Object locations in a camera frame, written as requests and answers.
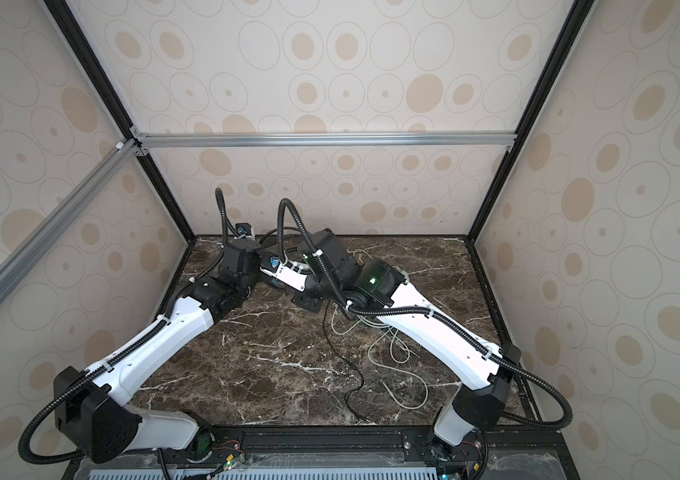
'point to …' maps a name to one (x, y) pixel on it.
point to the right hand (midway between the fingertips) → (293, 279)
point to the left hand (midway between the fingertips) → (269, 251)
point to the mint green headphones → (372, 323)
